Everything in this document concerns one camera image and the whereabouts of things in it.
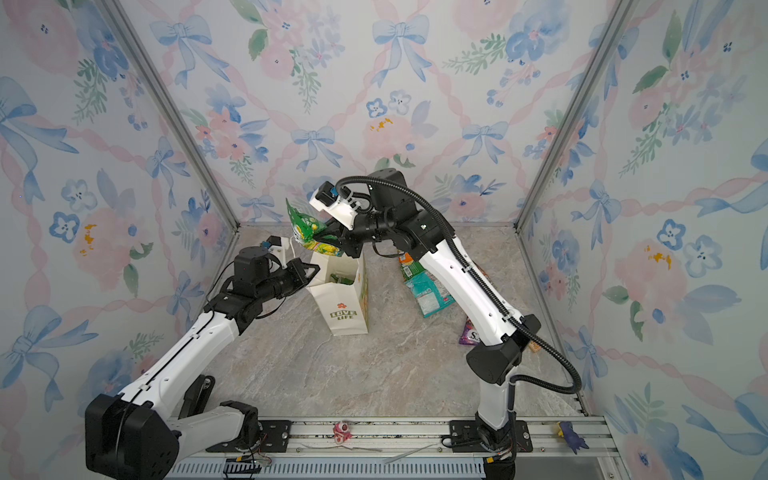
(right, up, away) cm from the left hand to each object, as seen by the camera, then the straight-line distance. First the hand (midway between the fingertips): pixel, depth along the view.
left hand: (321, 264), depth 77 cm
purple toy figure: (+62, -42, -5) cm, 75 cm away
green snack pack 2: (+3, -6, +17) cm, 18 cm away
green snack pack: (+25, -3, +24) cm, 35 cm away
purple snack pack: (+41, -21, +11) cm, 48 cm away
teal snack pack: (+30, -10, +18) cm, 37 cm away
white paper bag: (+6, -6, -4) cm, 9 cm away
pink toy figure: (+6, -40, -7) cm, 41 cm away
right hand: (+3, +8, -15) cm, 17 cm away
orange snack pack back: (+24, +1, +28) cm, 37 cm away
